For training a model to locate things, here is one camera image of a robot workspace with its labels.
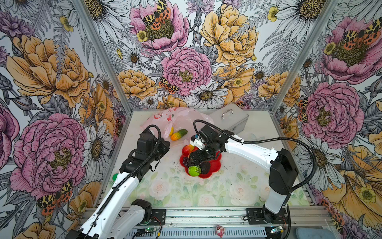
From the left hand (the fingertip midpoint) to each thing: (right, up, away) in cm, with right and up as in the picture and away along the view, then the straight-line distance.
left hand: (170, 147), depth 77 cm
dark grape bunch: (+7, -10, +11) cm, 17 cm away
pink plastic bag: (-1, +11, +35) cm, 37 cm away
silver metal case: (+36, +15, +20) cm, 44 cm away
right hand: (+14, -10, +1) cm, 17 cm away
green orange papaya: (+1, +4, +25) cm, 26 cm away
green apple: (+12, -13, +3) cm, 18 cm away
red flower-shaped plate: (+25, -12, +12) cm, 30 cm away
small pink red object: (+23, -35, -10) cm, 44 cm away
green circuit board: (-10, -39, -6) cm, 40 cm away
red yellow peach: (+8, -4, +16) cm, 18 cm away
